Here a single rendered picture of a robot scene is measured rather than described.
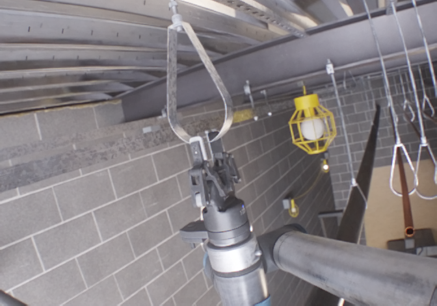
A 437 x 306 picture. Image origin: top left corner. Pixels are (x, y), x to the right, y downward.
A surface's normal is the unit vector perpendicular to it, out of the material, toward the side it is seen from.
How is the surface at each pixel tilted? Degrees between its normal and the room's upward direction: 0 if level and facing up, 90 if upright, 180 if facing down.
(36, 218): 90
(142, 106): 90
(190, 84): 90
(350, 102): 90
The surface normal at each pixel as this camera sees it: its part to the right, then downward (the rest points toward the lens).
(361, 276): -0.93, -0.37
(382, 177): -0.51, 0.18
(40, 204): 0.82, -0.17
